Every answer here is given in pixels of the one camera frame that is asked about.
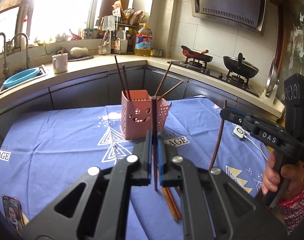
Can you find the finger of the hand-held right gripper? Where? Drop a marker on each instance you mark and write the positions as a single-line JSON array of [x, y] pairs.
[[239, 122], [242, 114]]

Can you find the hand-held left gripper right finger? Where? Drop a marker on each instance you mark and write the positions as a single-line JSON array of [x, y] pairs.
[[161, 165]]

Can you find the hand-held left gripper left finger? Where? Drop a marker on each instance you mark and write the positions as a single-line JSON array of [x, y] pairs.
[[149, 167]]

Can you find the brown chopstick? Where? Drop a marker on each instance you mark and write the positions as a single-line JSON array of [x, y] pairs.
[[154, 117], [125, 80], [218, 140], [172, 89], [120, 75], [164, 77]]

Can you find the pink plastic utensil holder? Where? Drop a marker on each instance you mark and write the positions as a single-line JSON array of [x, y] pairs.
[[134, 120]]

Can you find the person's right forearm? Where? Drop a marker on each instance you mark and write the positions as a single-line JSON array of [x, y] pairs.
[[299, 205]]

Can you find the person's right hand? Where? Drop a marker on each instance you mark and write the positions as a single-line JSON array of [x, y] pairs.
[[295, 177]]

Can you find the small white charger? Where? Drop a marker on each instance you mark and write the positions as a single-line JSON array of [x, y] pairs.
[[240, 133]]

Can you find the steel pot lid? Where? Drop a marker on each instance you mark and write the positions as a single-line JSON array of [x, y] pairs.
[[271, 80]]

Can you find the black gas stove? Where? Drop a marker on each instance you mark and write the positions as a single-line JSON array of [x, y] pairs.
[[217, 75]]

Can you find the black wok with lid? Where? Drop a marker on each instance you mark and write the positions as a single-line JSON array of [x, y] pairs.
[[240, 67]]

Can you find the red frying pan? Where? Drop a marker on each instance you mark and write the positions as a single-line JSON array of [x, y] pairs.
[[195, 55]]

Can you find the blue printed tablecloth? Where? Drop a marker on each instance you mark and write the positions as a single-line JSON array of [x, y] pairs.
[[54, 142]]

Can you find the decorated glass door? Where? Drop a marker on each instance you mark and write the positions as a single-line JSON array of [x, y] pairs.
[[296, 30]]

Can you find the dark kitchen cabinets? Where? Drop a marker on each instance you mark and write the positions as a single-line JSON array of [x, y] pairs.
[[79, 92]]

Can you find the small steel cup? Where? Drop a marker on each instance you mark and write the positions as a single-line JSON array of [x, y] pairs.
[[157, 52]]

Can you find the steel range hood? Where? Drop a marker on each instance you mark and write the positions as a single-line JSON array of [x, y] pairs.
[[229, 2]]

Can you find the yellow cooking oil bottle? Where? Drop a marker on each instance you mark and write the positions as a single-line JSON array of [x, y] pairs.
[[143, 42]]

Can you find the small glass jar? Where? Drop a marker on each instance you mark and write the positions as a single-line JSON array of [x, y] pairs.
[[102, 50]]

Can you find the white plastic jug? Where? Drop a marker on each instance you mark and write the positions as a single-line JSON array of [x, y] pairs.
[[122, 42]]

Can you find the white lumpy vegetable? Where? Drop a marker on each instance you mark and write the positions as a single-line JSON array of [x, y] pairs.
[[79, 52]]

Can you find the white mug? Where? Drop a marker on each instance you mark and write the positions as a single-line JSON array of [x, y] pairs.
[[60, 63]]

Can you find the smartphone with pink case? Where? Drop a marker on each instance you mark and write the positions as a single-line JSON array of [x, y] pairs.
[[12, 212]]

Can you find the pile of snack packets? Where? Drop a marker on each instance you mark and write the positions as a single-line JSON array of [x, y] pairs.
[[132, 13]]

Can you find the steel kitchen sink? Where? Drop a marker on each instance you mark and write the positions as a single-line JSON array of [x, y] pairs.
[[22, 85]]

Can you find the bunch of garlic bulbs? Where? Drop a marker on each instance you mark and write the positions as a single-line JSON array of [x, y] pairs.
[[62, 37]]

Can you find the blue plastic basin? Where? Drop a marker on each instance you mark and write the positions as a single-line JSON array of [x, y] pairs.
[[19, 78]]

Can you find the steel sink faucet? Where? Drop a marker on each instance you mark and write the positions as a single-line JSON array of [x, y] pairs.
[[26, 50], [4, 52]]

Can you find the white bottle red cap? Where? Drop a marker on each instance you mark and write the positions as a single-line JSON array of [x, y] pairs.
[[25, 25]]

